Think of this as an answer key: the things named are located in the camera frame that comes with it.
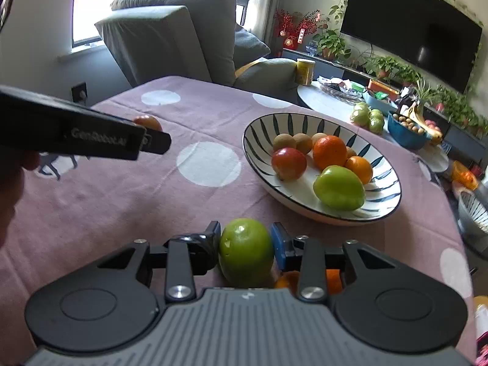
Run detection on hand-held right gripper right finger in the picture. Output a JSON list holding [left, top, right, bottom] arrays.
[[270, 222, 393, 303]]

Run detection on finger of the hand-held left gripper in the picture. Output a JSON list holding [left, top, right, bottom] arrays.
[[140, 129, 172, 156]]

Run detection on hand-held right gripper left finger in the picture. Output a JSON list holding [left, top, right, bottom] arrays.
[[97, 220, 222, 303]]

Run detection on dark red plum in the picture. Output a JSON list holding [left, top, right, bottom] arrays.
[[133, 115, 163, 132]]

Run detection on large orange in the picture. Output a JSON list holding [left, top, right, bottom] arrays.
[[274, 269, 344, 294], [313, 135, 347, 171]]

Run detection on round green apple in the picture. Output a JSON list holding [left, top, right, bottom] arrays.
[[218, 218, 275, 288]]

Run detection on striped ceramic bowl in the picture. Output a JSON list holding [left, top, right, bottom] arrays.
[[243, 113, 403, 226]]

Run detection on lumpy green apple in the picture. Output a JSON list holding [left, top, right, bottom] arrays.
[[313, 165, 366, 211]]

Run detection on red apple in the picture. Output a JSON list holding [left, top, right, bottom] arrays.
[[271, 147, 307, 181]]

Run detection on medium orange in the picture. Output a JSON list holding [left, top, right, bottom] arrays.
[[345, 156, 373, 185]]

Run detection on person's left hand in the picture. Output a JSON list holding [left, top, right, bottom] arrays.
[[0, 145, 41, 248]]

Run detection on grey sofa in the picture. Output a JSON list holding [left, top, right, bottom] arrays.
[[95, 0, 271, 88]]

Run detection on large dark-framed window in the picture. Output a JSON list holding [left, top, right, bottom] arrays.
[[72, 0, 172, 48]]

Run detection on grey sofa armrest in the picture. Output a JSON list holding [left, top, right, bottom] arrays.
[[233, 58, 298, 100]]

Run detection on grey cushion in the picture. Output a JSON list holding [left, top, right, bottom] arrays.
[[234, 23, 271, 65]]

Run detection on round white coffee table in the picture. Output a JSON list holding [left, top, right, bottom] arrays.
[[297, 80, 450, 172]]

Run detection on yellow tin can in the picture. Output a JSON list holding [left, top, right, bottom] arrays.
[[295, 58, 316, 85]]

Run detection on blue bowl of nuts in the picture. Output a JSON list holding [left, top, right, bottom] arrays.
[[387, 111, 433, 150]]

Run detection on glass snack dish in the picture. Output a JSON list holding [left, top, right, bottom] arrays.
[[318, 77, 364, 102]]

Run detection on light blue container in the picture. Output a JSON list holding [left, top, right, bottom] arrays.
[[362, 88, 399, 114]]

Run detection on red flower decoration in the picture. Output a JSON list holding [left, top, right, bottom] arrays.
[[274, 9, 325, 48]]

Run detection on bunch of bananas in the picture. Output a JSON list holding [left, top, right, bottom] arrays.
[[404, 103, 443, 145]]

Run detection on orange box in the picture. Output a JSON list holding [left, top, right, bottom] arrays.
[[368, 79, 400, 94]]

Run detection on dark stone side table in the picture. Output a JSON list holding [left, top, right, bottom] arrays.
[[450, 183, 488, 264]]

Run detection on small striped bowl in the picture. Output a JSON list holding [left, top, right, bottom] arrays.
[[457, 191, 488, 235]]

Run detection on orange bowl of mandarins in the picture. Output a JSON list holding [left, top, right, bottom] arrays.
[[452, 160, 479, 191]]

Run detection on leafy potted plant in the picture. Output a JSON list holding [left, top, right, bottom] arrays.
[[364, 55, 399, 81], [313, 28, 351, 62]]

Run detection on spider plant in pot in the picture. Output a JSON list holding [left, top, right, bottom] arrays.
[[414, 78, 439, 112]]

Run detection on row of small potted plants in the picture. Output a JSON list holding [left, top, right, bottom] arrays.
[[398, 65, 488, 130]]

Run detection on black wall television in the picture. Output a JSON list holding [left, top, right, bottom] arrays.
[[340, 0, 483, 94]]

